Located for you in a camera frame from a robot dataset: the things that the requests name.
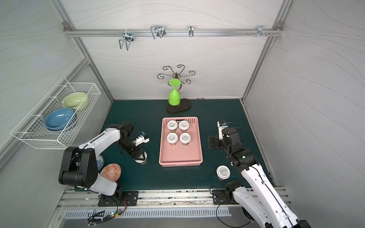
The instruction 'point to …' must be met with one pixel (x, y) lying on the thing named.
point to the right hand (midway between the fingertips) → (219, 134)
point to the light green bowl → (73, 100)
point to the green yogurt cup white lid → (185, 138)
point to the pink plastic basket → (180, 144)
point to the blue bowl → (57, 119)
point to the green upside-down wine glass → (174, 96)
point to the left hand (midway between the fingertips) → (140, 156)
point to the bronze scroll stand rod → (176, 75)
